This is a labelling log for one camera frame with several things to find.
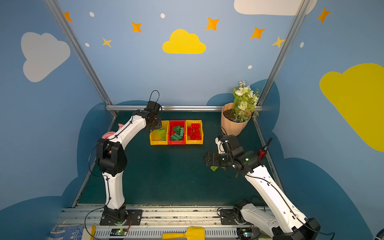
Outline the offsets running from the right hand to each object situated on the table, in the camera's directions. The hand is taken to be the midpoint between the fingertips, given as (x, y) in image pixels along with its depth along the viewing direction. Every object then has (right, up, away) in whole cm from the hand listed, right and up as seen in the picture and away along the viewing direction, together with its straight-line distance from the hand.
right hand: (213, 157), depth 74 cm
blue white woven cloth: (-70, -34, -5) cm, 78 cm away
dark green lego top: (-22, +14, +32) cm, 41 cm away
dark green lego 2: (-23, +8, +29) cm, 38 cm away
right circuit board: (+15, -37, -3) cm, 40 cm away
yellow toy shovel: (-11, -35, -5) cm, 37 cm away
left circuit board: (-46, -36, -4) cm, 59 cm away
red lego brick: (-8, +16, +34) cm, 38 cm away
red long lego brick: (-13, +13, +33) cm, 37 cm away
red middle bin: (-26, +18, +34) cm, 46 cm away
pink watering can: (-66, +10, +20) cm, 69 cm away
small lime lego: (+2, -10, +16) cm, 19 cm away
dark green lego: (-18, +12, +30) cm, 37 cm away
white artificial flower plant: (+22, +30, +15) cm, 40 cm away
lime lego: (-32, +8, +32) cm, 46 cm away
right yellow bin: (-14, +17, +32) cm, 39 cm away
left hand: (-32, +17, +22) cm, 42 cm away
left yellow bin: (-37, +6, +32) cm, 50 cm away
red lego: (-9, +10, +30) cm, 33 cm away
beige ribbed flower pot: (+14, +16, +21) cm, 29 cm away
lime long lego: (-34, +12, +33) cm, 48 cm away
